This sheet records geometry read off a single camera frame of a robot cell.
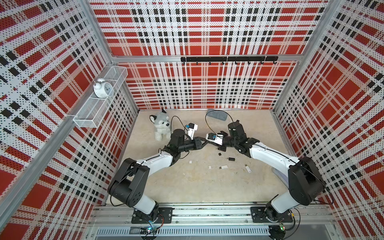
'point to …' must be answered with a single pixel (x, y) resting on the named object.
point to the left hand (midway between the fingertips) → (210, 141)
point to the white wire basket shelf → (92, 112)
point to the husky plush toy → (162, 125)
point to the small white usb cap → (209, 167)
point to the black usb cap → (219, 154)
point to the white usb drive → (224, 167)
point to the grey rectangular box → (217, 114)
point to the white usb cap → (190, 161)
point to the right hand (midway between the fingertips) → (213, 137)
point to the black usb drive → (231, 159)
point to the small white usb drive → (248, 169)
